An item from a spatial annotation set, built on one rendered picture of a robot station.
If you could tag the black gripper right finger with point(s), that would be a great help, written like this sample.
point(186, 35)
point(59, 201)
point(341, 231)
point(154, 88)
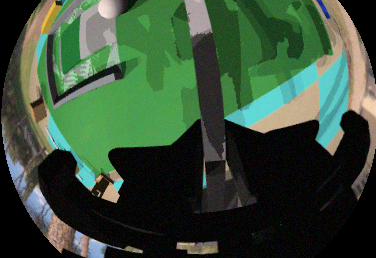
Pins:
point(250, 154)

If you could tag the red golf putter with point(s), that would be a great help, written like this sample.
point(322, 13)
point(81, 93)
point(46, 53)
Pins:
point(211, 104)

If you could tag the white ball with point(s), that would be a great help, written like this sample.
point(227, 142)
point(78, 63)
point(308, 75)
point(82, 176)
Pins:
point(112, 8)

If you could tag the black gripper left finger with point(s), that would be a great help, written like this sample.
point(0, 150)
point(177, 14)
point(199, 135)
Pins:
point(182, 161)

